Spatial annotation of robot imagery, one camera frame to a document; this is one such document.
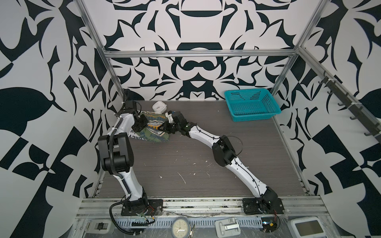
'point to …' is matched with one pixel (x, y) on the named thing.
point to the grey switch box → (99, 226)
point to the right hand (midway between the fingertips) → (158, 127)
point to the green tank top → (151, 132)
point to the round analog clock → (179, 227)
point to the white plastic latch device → (228, 227)
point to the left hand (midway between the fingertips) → (146, 122)
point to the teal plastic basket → (252, 104)
